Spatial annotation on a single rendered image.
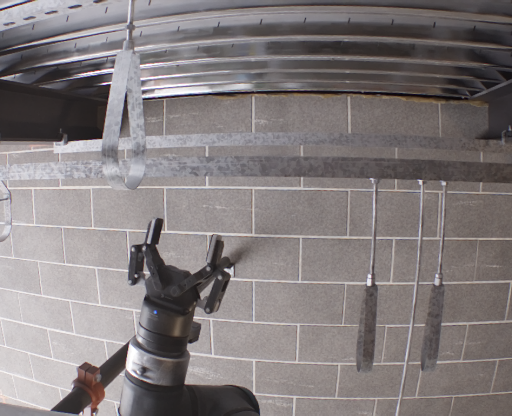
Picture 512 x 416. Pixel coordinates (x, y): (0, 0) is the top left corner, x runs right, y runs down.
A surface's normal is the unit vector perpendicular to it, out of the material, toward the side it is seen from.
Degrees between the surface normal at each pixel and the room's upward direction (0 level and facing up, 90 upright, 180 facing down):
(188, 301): 78
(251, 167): 90
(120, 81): 74
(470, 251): 90
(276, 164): 90
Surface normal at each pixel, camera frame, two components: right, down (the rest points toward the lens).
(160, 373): 0.30, 0.05
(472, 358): -0.18, 0.12
